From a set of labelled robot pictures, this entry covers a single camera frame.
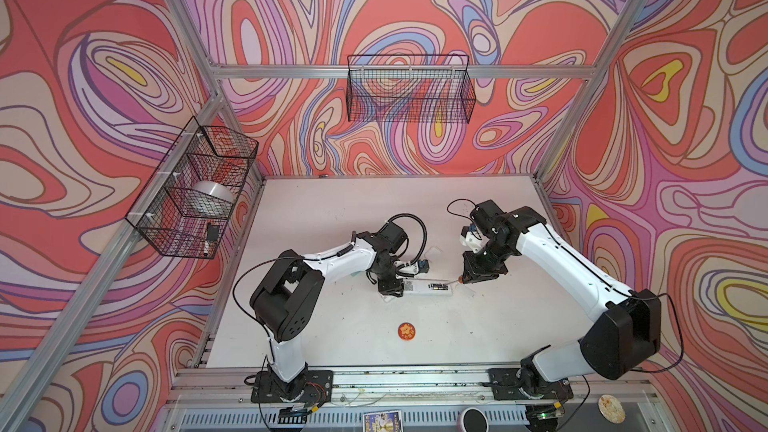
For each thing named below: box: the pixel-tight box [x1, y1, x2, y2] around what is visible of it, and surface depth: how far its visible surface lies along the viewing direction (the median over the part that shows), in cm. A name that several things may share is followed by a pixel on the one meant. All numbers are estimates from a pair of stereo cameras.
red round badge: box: [398, 322, 417, 341], surface depth 84 cm
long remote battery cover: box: [455, 285, 477, 298], surface depth 91 cm
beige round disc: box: [598, 394, 626, 424], surface depth 72 cm
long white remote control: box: [403, 279, 454, 297], surface depth 89 cm
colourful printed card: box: [362, 410, 404, 432], surface depth 69 cm
